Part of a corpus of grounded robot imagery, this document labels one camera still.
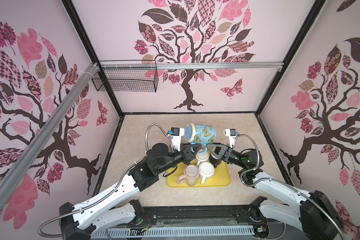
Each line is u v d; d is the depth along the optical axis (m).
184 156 0.53
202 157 0.86
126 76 0.95
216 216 0.74
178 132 0.55
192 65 0.92
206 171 0.81
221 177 0.88
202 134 0.57
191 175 0.76
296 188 0.47
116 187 0.44
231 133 0.63
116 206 0.45
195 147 0.61
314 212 0.40
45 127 0.56
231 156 0.61
